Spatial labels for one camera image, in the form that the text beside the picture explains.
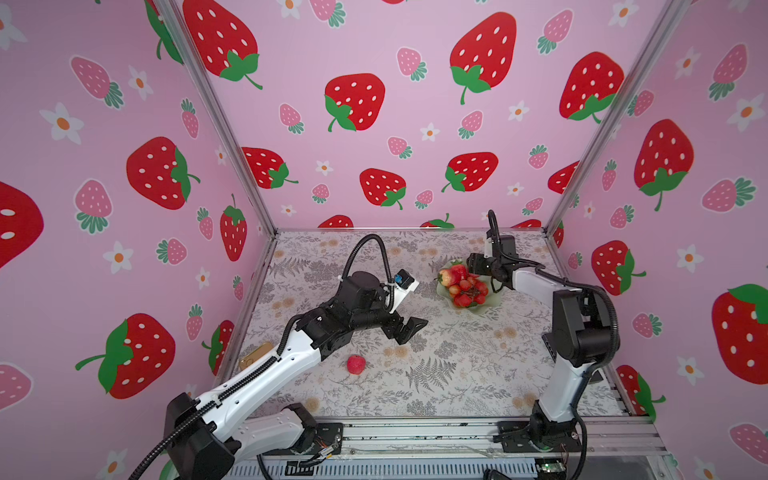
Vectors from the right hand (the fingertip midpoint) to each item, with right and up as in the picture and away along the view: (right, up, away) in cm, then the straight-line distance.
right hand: (476, 259), depth 100 cm
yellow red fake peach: (-12, -6, -5) cm, 14 cm away
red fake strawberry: (-6, -5, -1) cm, 8 cm away
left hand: (-23, -11, -30) cm, 39 cm away
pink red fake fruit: (-39, -30, -18) cm, 52 cm away
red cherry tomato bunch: (-3, -11, -5) cm, 12 cm away
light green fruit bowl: (+4, -14, -6) cm, 15 cm away
